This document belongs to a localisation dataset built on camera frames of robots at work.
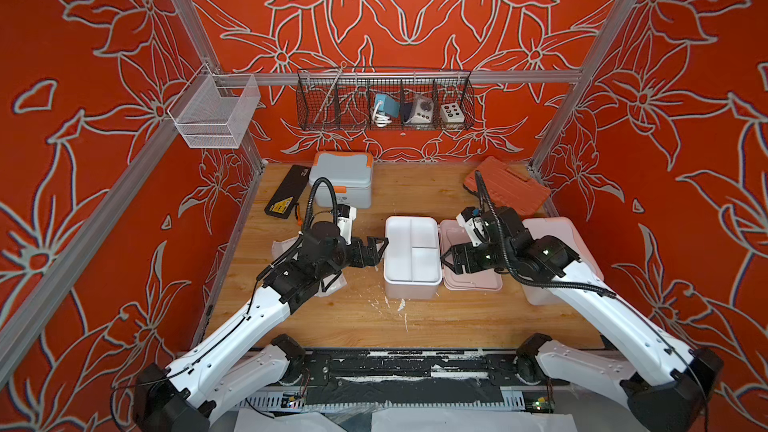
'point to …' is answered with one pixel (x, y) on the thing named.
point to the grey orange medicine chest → (349, 172)
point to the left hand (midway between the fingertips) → (375, 238)
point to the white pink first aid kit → (561, 229)
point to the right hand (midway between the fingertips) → (446, 257)
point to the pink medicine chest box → (413, 266)
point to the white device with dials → (422, 111)
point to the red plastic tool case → (507, 187)
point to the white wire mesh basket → (206, 119)
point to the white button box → (452, 113)
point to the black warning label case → (285, 199)
